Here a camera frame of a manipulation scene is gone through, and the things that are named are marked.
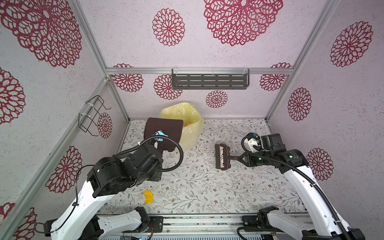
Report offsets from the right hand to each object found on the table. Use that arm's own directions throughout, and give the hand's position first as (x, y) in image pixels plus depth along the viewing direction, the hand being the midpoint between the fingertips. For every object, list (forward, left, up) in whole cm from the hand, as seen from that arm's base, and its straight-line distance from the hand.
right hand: (240, 156), depth 72 cm
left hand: (-13, +37, +8) cm, 39 cm away
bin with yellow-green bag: (+26, +24, -3) cm, 36 cm away
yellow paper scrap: (-14, +47, -22) cm, 54 cm away
